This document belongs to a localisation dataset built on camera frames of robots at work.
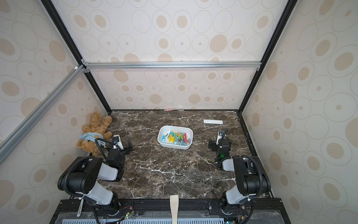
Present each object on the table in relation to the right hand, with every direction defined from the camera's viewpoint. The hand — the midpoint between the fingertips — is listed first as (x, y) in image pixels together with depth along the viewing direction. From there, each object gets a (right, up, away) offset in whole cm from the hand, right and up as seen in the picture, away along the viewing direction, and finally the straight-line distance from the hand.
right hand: (225, 139), depth 94 cm
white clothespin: (-40, +3, +9) cm, 41 cm away
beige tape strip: (-33, -33, -18) cm, 50 cm away
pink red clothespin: (-27, 0, +7) cm, 28 cm away
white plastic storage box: (-34, +1, +6) cm, 34 cm away
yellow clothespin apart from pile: (-37, 0, +7) cm, 38 cm away
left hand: (-66, +2, -5) cm, 66 cm away
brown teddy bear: (-90, +6, +4) cm, 90 cm away
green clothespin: (-30, +1, +6) cm, 30 cm away
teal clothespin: (-43, 0, +8) cm, 44 cm away
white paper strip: (-4, +12, +20) cm, 23 cm away
